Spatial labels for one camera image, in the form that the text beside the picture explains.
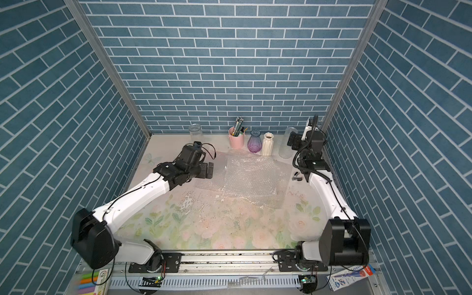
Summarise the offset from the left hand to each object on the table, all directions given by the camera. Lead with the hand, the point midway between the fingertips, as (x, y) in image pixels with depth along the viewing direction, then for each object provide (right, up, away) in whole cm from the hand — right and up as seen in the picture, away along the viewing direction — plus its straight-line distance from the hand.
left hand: (209, 167), depth 83 cm
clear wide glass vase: (+40, +8, +23) cm, 47 cm away
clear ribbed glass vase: (-11, +18, +19) cm, 28 cm away
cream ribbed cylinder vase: (+29, +11, +16) cm, 34 cm away
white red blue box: (+55, -41, -13) cm, 70 cm away
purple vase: (+22, +13, +22) cm, 34 cm away
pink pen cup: (+11, +12, +28) cm, 32 cm away
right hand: (+43, +15, -1) cm, 46 cm away
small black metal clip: (+44, -8, +16) cm, 47 cm away
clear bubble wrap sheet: (+22, -7, +14) cm, 27 cm away
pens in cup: (+12, +20, +25) cm, 35 cm away
